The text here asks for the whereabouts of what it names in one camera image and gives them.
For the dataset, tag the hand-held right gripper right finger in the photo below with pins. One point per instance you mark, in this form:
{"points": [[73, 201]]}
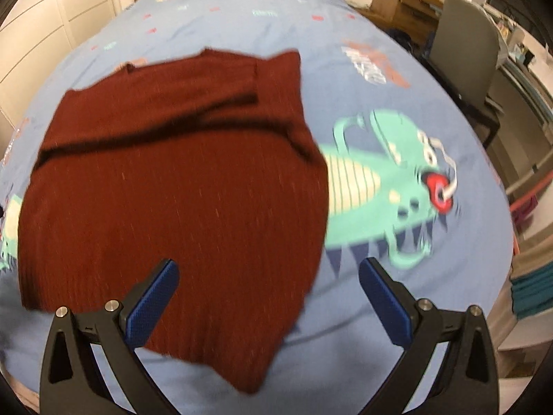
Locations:
{"points": [[384, 300]]}

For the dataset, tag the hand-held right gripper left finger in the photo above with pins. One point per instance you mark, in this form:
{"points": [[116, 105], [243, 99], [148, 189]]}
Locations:
{"points": [[151, 302]]}

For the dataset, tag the dark red knit sweater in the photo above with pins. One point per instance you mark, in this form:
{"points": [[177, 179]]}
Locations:
{"points": [[173, 199]]}

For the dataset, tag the stack of teal cloths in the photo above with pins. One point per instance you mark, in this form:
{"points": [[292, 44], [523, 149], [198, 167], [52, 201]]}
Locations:
{"points": [[531, 294]]}

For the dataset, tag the blue printed bed sheet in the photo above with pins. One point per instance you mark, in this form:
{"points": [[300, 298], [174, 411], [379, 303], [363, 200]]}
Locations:
{"points": [[401, 108]]}

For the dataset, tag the grey chair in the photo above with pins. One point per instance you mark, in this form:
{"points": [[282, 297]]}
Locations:
{"points": [[462, 52]]}

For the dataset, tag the white desk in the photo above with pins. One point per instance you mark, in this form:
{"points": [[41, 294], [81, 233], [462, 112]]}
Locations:
{"points": [[525, 78]]}

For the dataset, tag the wooden cabinet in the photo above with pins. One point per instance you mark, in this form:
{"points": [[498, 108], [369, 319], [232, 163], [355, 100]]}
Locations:
{"points": [[397, 2]]}

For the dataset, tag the white wardrobe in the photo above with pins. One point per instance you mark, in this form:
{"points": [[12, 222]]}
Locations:
{"points": [[39, 21]]}

